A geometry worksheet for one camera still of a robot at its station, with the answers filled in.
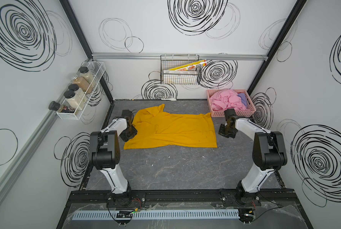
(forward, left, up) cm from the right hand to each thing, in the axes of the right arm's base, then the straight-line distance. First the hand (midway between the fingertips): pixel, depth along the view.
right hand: (223, 133), depth 95 cm
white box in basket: (+27, +22, +29) cm, 46 cm away
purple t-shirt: (+33, -22, +1) cm, 40 cm away
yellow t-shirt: (+6, +46, -2) cm, 47 cm away
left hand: (-3, +63, 0) cm, 63 cm away
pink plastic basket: (+22, -25, 0) cm, 33 cm away
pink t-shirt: (+28, -6, +5) cm, 29 cm away
